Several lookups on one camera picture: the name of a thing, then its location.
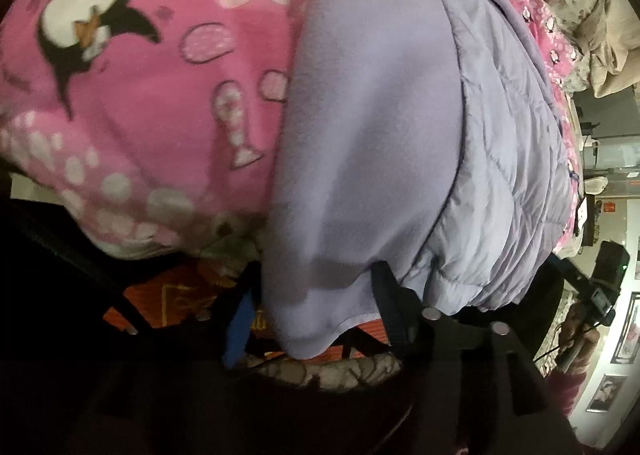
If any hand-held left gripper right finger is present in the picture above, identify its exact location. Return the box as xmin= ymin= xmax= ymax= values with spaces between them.
xmin=370 ymin=260 xmax=581 ymax=455

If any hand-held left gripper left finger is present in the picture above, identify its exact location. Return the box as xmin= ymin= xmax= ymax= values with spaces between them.
xmin=65 ymin=260 xmax=263 ymax=455

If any purple fleece jacket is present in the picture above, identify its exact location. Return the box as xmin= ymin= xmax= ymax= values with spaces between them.
xmin=260 ymin=0 xmax=583 ymax=361

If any person's right forearm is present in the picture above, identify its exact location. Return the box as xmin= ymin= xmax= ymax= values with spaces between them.
xmin=545 ymin=360 xmax=588 ymax=418

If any person's right hand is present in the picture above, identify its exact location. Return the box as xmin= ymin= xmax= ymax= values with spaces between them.
xmin=557 ymin=305 xmax=601 ymax=376

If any orange patterned floor mat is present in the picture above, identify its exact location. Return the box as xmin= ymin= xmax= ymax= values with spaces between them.
xmin=102 ymin=260 xmax=396 ymax=371

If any grey cabinet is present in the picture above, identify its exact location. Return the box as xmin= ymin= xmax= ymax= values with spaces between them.
xmin=575 ymin=85 xmax=640 ymax=170

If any beige pillow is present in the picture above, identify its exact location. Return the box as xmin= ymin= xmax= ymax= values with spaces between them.
xmin=585 ymin=0 xmax=640 ymax=98

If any pink penguin print blanket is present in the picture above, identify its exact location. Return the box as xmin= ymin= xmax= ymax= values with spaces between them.
xmin=0 ymin=0 xmax=586 ymax=261

